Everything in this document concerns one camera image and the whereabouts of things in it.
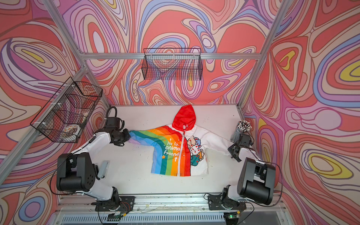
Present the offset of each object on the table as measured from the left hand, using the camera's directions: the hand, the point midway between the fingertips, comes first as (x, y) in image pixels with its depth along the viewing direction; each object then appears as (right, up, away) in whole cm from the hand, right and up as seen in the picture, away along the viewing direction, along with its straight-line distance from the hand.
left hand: (130, 136), depth 92 cm
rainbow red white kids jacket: (+34, -9, +2) cm, 35 cm away
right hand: (+69, -11, -1) cm, 70 cm away
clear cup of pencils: (+72, +7, -8) cm, 73 cm away
